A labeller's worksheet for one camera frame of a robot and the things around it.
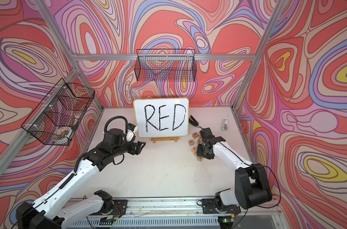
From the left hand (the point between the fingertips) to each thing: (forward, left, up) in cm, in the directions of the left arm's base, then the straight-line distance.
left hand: (141, 141), depth 77 cm
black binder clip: (+28, -33, -17) cm, 47 cm away
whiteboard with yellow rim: (+19, -7, -1) cm, 20 cm away
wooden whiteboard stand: (+11, -4, -15) cm, 19 cm away
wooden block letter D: (+10, -29, -17) cm, 35 cm away
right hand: (-2, -35, -15) cm, 38 cm away
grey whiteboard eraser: (+25, -56, -17) cm, 64 cm away
